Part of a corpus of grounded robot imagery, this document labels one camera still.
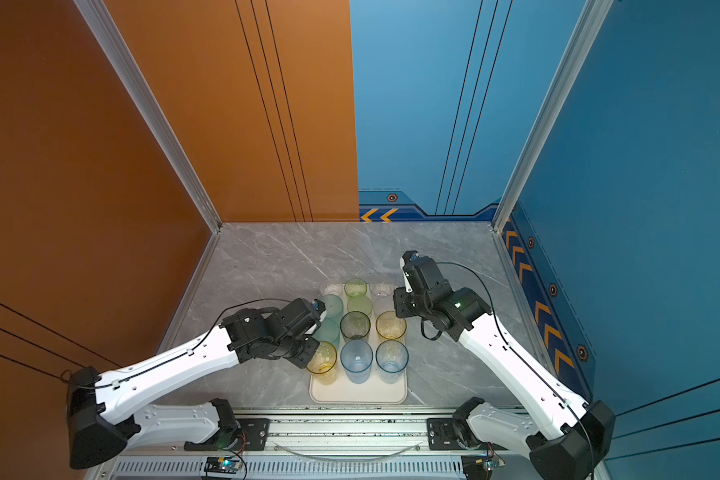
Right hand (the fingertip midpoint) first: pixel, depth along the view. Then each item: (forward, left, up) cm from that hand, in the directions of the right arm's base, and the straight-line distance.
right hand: (396, 297), depth 75 cm
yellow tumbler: (-2, +1, -12) cm, 12 cm away
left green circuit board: (-33, +42, -22) cm, 58 cm away
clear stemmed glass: (+15, +3, -19) cm, 24 cm away
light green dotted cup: (+5, +10, -11) cm, 16 cm away
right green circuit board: (-33, -19, -23) cm, 44 cm away
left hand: (-10, +21, -8) cm, 24 cm away
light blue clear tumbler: (-12, +1, -9) cm, 15 cm away
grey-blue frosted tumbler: (-10, +11, -13) cm, 20 cm away
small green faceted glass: (+14, +12, -16) cm, 25 cm away
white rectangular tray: (-17, +15, -20) cm, 30 cm away
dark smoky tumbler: (-1, +11, -14) cm, 18 cm away
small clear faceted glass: (+14, +20, -17) cm, 29 cm away
